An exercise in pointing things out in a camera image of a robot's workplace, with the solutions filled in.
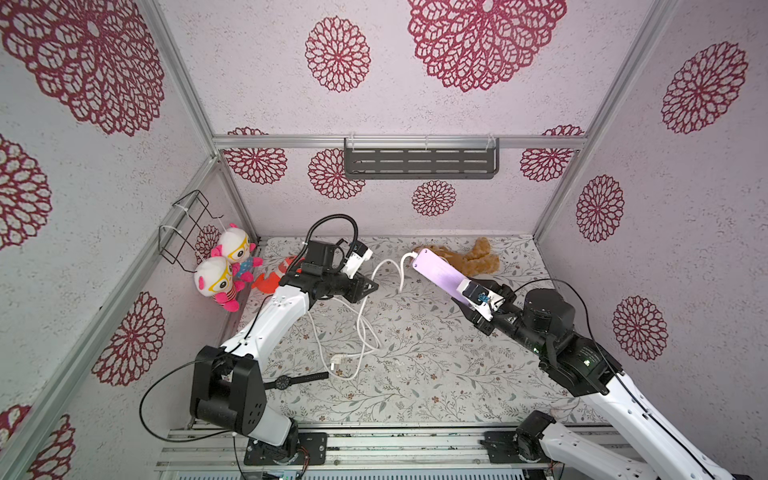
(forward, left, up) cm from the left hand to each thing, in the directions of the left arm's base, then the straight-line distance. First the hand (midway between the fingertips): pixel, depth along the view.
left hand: (374, 288), depth 82 cm
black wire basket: (+6, +49, +14) cm, 51 cm away
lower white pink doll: (+3, +45, +1) cm, 45 cm away
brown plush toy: (+19, -35, -11) cm, 42 cm away
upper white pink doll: (+18, +44, -2) cm, 48 cm away
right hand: (-9, -20, +15) cm, 26 cm away
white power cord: (-13, +4, -15) cm, 20 cm away
